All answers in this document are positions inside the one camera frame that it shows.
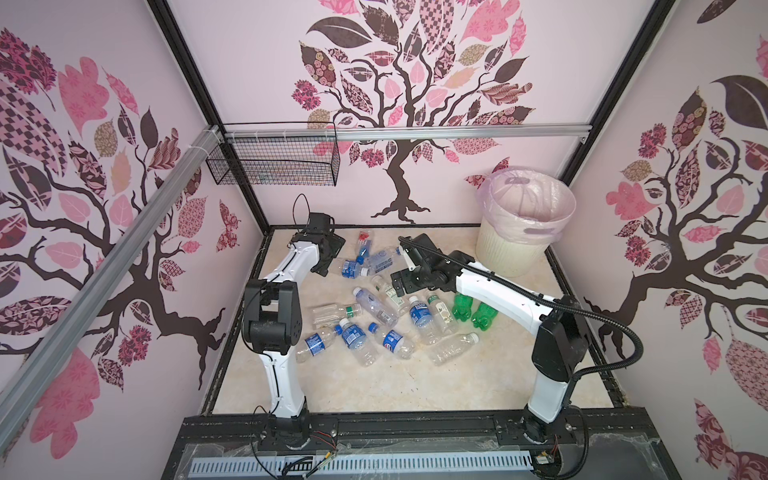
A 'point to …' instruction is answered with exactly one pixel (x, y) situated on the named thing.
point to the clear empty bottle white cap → (442, 351)
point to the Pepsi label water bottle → (316, 343)
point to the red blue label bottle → (365, 241)
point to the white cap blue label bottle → (359, 343)
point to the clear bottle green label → (443, 314)
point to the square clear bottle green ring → (328, 314)
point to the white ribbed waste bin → (506, 256)
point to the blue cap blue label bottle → (393, 341)
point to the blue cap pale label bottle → (382, 260)
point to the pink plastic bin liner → (525, 204)
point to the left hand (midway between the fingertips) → (336, 252)
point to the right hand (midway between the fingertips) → (406, 274)
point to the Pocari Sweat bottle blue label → (421, 316)
